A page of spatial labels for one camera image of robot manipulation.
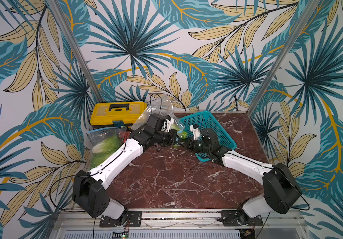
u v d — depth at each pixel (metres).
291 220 0.75
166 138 0.65
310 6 0.68
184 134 0.78
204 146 0.70
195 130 0.77
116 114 0.97
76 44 0.81
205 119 1.08
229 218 0.74
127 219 0.72
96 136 0.95
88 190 0.40
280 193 0.43
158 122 0.60
